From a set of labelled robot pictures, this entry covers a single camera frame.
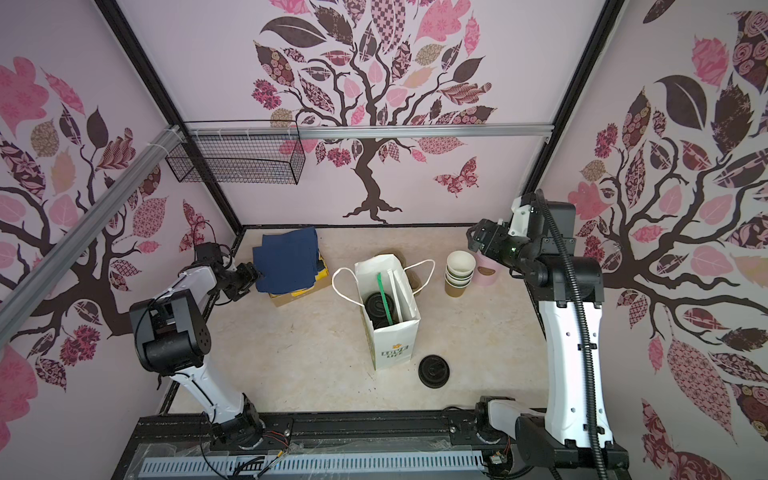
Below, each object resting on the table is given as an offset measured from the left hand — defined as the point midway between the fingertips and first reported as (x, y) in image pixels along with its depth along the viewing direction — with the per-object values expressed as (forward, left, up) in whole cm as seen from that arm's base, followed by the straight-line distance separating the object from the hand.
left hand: (257, 281), depth 96 cm
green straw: (-14, -42, +10) cm, 46 cm away
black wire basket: (+32, -1, +27) cm, 42 cm away
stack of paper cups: (+1, -66, +7) cm, 66 cm away
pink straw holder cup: (+2, -75, +3) cm, 75 cm away
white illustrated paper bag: (-26, -44, +12) cm, 52 cm away
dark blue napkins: (+10, -7, -2) cm, 12 cm away
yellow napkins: (+5, -19, -4) cm, 20 cm away
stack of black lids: (-28, -56, -3) cm, 62 cm away
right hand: (-10, -65, +34) cm, 74 cm away
